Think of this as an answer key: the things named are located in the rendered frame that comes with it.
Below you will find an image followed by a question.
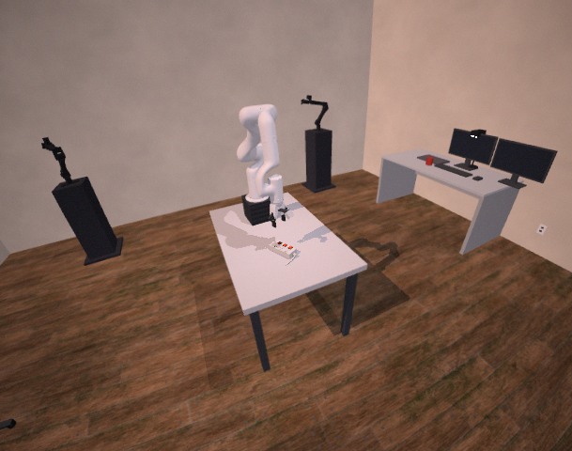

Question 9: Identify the white power strip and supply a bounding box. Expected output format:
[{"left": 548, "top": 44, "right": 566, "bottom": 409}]
[{"left": 270, "top": 241, "right": 297, "bottom": 265}]

